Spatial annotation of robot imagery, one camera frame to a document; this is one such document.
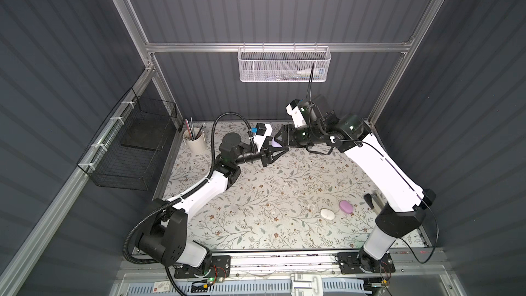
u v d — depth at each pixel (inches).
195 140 38.0
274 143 25.8
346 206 34.8
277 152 26.4
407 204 16.7
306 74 36.1
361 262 26.2
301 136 21.7
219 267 28.6
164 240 16.7
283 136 24.7
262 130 24.3
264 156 25.3
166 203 17.7
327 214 33.3
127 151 28.9
